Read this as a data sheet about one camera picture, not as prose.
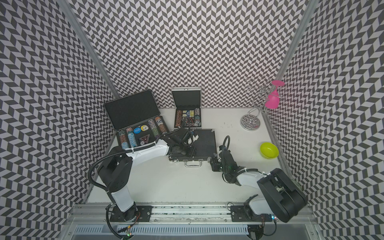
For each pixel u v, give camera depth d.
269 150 0.96
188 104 1.15
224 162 0.69
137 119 1.02
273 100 0.92
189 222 0.71
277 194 0.43
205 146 0.92
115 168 0.48
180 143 0.71
